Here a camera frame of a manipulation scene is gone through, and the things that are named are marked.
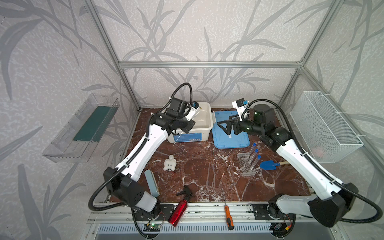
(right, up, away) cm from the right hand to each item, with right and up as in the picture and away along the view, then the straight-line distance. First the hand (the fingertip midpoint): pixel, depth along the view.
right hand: (224, 115), depth 70 cm
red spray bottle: (-22, -47, +1) cm, 52 cm away
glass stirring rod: (-26, -13, +26) cm, 39 cm away
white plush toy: (-29, -28, +16) cm, 44 cm away
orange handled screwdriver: (+2, -50, -1) cm, 50 cm away
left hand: (-16, 0, +7) cm, 18 cm away
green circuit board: (-35, -54, +1) cm, 64 cm away
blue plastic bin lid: (+4, -16, +30) cm, 35 cm away
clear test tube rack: (+16, -30, +19) cm, 39 cm away
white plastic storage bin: (-11, -9, +21) cm, 26 cm away
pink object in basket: (+47, -18, +3) cm, 50 cm away
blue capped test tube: (+19, -19, +10) cm, 28 cm away
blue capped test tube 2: (+25, -25, +22) cm, 42 cm away
